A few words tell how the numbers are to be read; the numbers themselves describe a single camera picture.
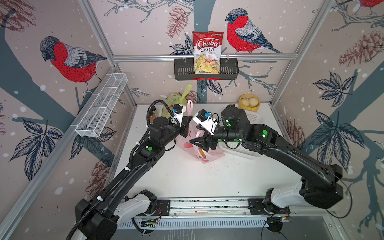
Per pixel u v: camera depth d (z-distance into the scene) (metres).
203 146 0.52
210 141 0.50
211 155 0.64
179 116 0.57
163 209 0.73
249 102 1.15
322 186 0.39
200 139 0.50
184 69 0.95
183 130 0.61
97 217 0.37
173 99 0.98
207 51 0.85
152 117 1.08
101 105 0.79
